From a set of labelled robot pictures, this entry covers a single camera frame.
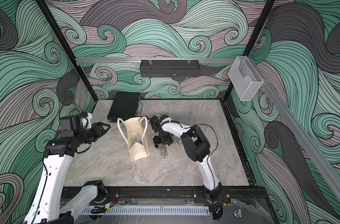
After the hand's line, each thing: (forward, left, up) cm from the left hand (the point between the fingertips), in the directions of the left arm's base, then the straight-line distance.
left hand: (106, 126), depth 70 cm
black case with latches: (+43, +5, -29) cm, 52 cm away
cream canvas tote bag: (+13, -10, -21) cm, 26 cm away
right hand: (+1, -27, -26) cm, 38 cm away
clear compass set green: (-1, -29, -26) cm, 39 cm away
